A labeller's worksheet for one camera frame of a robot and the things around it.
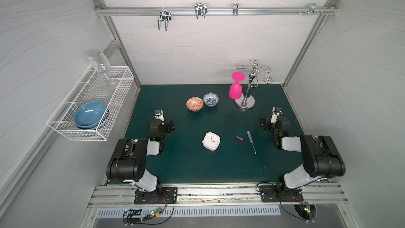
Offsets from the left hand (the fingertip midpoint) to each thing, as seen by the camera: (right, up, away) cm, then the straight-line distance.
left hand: (164, 119), depth 94 cm
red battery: (+46, -11, -2) cm, 48 cm away
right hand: (+66, +2, +1) cm, 66 cm away
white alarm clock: (+29, -12, -6) cm, 32 cm away
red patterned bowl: (+18, +9, +13) cm, 24 cm away
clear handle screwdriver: (+52, -9, 0) cm, 53 cm away
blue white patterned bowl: (+29, +12, +17) cm, 36 cm away
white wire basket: (-26, +18, -22) cm, 39 cm away
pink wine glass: (+44, +18, -1) cm, 47 cm away
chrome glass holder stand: (+55, +10, +16) cm, 58 cm away
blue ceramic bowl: (-21, +6, -32) cm, 39 cm away
